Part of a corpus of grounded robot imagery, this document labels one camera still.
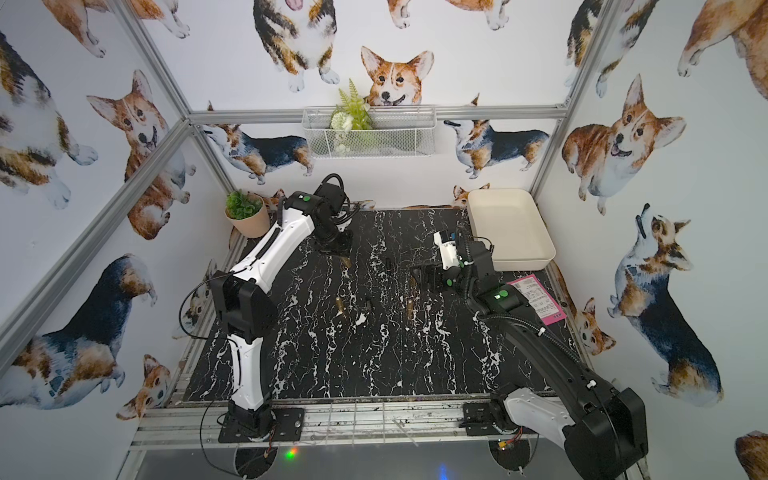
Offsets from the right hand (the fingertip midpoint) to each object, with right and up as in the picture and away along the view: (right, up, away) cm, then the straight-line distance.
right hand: (419, 265), depth 76 cm
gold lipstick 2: (-24, -14, +17) cm, 32 cm away
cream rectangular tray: (+40, +14, +45) cm, 62 cm away
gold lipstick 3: (-2, -16, +17) cm, 24 cm away
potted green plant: (-58, +16, +28) cm, 66 cm away
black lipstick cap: (-9, -3, +33) cm, 34 cm away
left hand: (-19, +4, +12) cm, 22 cm away
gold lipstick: (0, -10, +25) cm, 26 cm away
